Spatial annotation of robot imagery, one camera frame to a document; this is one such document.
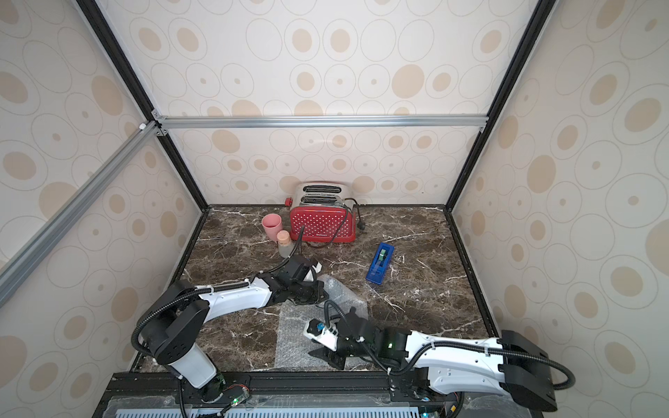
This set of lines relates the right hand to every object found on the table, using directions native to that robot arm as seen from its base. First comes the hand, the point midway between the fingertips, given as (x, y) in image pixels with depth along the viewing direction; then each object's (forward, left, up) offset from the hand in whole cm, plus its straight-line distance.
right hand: (319, 341), depth 72 cm
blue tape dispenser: (+29, -18, -5) cm, 35 cm away
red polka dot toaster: (+43, +3, +8) cm, 44 cm away
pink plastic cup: (+45, +24, -2) cm, 51 cm away
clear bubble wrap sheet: (+1, +9, -10) cm, 14 cm away
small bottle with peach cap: (+35, +17, -1) cm, 39 cm away
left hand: (+15, -4, -3) cm, 16 cm away
